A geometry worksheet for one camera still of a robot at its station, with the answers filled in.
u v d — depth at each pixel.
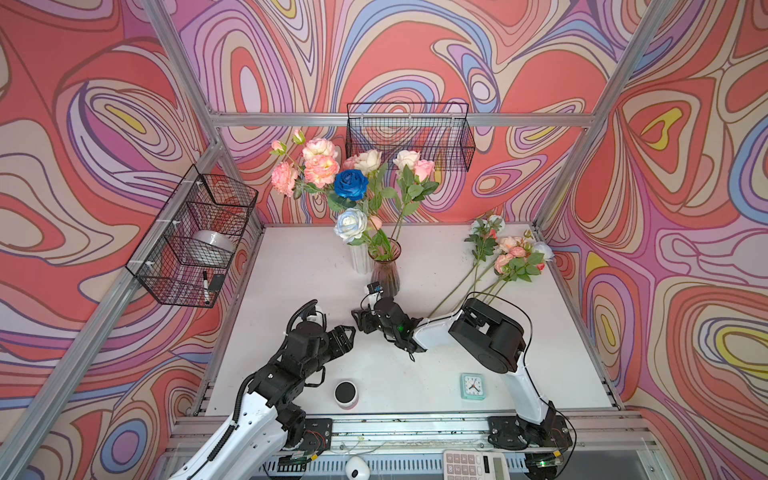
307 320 0.69
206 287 0.72
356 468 0.67
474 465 0.68
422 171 0.75
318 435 0.72
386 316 0.74
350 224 0.66
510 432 0.73
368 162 0.75
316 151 0.66
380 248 0.88
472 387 0.79
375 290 0.84
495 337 0.55
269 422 0.52
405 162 0.76
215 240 0.73
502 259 1.03
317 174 0.63
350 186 0.62
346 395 0.75
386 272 0.99
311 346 0.61
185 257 0.72
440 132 0.95
